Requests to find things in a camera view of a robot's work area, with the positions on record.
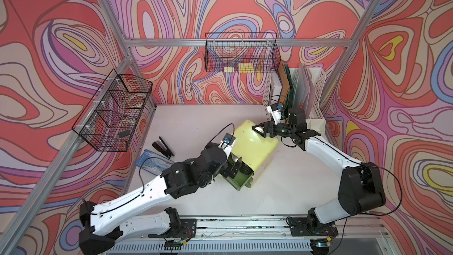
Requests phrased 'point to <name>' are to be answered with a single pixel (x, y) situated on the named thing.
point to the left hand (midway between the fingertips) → (232, 154)
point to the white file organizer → (302, 94)
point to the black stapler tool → (166, 150)
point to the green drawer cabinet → (253, 149)
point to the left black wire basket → (108, 122)
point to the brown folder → (285, 84)
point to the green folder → (289, 103)
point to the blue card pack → (152, 162)
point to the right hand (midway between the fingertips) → (257, 130)
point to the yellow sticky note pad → (246, 67)
